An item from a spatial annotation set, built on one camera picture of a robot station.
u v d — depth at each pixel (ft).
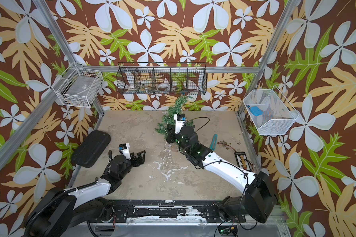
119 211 2.49
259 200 1.33
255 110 2.82
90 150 2.98
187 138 1.80
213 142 3.35
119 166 2.16
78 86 2.81
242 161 3.04
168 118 2.46
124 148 2.47
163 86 3.23
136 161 2.52
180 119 2.08
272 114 2.69
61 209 1.40
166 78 3.22
